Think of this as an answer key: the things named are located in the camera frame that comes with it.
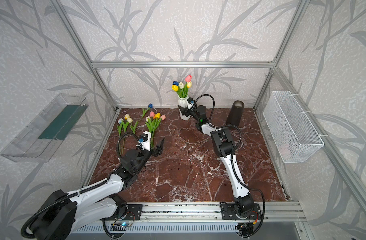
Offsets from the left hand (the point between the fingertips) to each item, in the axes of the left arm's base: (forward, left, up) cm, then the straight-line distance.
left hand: (160, 132), depth 78 cm
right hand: (+34, -11, -6) cm, 36 cm away
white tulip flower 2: (+25, +29, -21) cm, 44 cm away
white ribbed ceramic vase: (+26, -11, -3) cm, 28 cm away
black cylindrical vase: (+23, -47, -9) cm, 53 cm away
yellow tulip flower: (+28, -15, +10) cm, 33 cm away
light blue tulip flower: (+19, +36, -23) cm, 46 cm away
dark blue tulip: (+42, +18, -24) cm, 51 cm away
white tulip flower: (+28, -11, +10) cm, 31 cm away
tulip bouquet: (+23, +12, -20) cm, 32 cm away
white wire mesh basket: (-10, -60, +14) cm, 62 cm away
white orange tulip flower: (+28, +33, -20) cm, 48 cm away
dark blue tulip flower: (+26, -8, +13) cm, 30 cm away
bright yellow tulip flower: (+22, -7, +12) cm, 26 cm away
